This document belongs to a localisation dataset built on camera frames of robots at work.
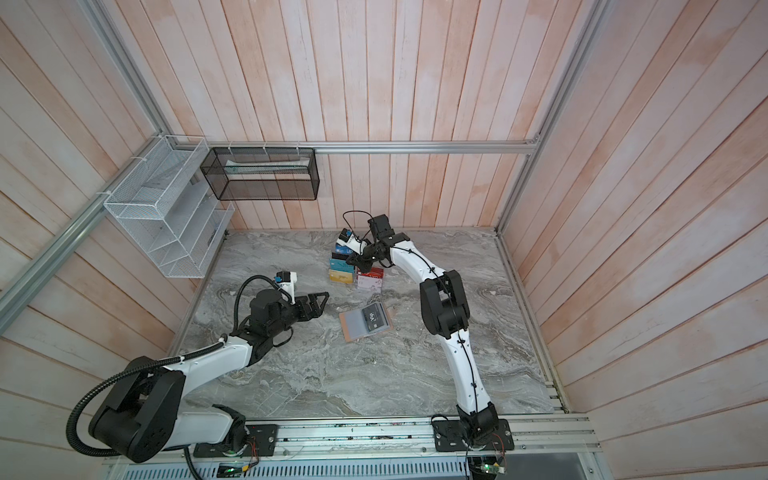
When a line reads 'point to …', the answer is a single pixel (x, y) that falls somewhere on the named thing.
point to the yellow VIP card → (341, 276)
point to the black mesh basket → (263, 173)
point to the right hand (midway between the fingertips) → (349, 258)
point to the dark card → (375, 318)
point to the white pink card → (366, 282)
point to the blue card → (343, 249)
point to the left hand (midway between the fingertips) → (319, 300)
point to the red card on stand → (375, 272)
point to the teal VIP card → (342, 265)
